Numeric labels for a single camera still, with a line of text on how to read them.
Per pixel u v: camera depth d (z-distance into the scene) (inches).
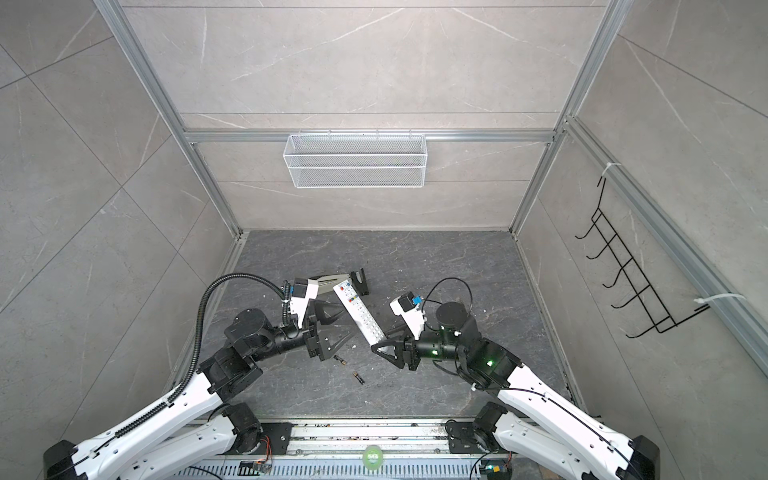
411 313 22.9
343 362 33.8
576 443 16.4
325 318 25.3
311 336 21.3
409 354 22.2
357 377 32.8
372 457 28.1
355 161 39.7
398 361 22.9
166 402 18.0
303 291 21.7
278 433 29.3
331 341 21.3
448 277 20.7
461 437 28.7
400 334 25.0
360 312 25.1
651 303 24.4
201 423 23.3
